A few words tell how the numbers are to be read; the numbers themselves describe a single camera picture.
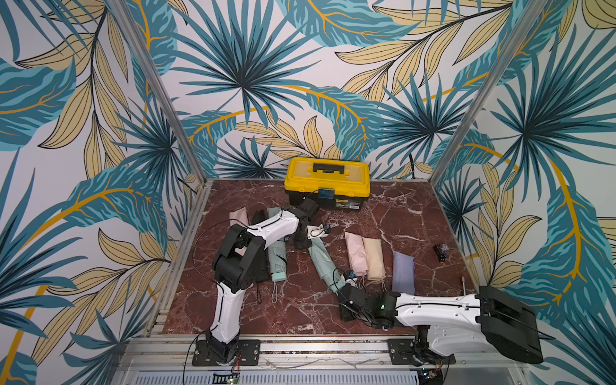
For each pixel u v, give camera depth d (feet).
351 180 3.20
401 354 2.39
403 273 2.88
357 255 2.97
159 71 2.73
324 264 2.95
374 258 3.02
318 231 2.82
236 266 1.74
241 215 3.39
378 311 2.01
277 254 2.96
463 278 2.93
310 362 2.40
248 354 2.41
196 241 3.42
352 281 2.45
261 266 2.94
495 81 2.74
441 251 3.04
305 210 2.56
